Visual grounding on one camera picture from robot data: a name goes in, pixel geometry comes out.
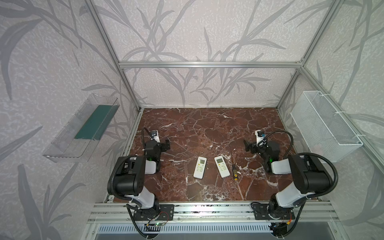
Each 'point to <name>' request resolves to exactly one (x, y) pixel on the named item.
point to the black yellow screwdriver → (235, 171)
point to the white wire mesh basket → (325, 131)
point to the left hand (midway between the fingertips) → (161, 133)
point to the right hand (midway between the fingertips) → (251, 134)
